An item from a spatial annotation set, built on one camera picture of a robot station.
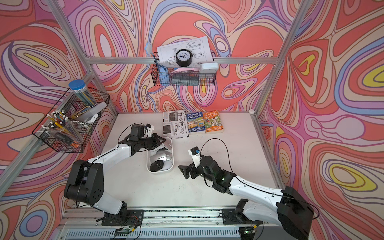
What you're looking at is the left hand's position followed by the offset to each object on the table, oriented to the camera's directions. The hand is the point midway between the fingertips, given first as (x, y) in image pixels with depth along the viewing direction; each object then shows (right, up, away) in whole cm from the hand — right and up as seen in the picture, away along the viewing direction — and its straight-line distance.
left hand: (166, 140), depth 88 cm
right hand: (+13, -13, -10) cm, 21 cm away
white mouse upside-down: (+1, -2, +2) cm, 3 cm away
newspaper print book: (+3, +10, +20) cm, 22 cm away
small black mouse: (-5, -15, -2) cm, 16 cm away
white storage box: (+1, -15, 0) cm, 15 cm away
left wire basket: (-39, +13, -15) cm, 44 cm away
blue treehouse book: (+18, +12, +23) cm, 32 cm away
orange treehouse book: (+31, +11, +23) cm, 40 cm away
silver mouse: (-3, -10, +7) cm, 13 cm away
